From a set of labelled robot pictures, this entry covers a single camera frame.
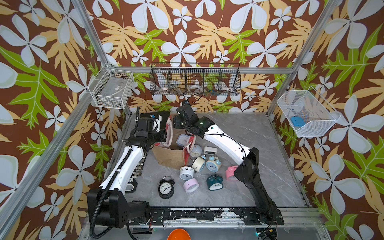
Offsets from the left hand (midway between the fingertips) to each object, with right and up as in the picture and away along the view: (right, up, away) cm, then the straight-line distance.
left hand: (166, 130), depth 82 cm
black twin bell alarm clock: (0, -31, -2) cm, 31 cm away
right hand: (+5, +7, +1) cm, 8 cm away
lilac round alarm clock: (+14, -29, -5) cm, 32 cm away
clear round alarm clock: (+17, -13, +8) cm, 23 cm away
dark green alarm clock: (+27, -27, -4) cm, 38 cm away
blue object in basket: (+73, +5, -1) cm, 73 cm away
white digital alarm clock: (+26, -12, +8) cm, 30 cm away
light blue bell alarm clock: (+27, -20, +2) cm, 33 cm away
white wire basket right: (+79, +9, 0) cm, 80 cm away
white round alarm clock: (+11, -23, 0) cm, 26 cm away
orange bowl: (+8, -46, -16) cm, 50 cm away
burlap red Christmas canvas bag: (+2, -12, -5) cm, 13 cm away
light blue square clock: (+8, -7, +20) cm, 22 cm away
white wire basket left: (-33, +25, +3) cm, 41 cm away
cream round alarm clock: (+18, -19, +4) cm, 27 cm away
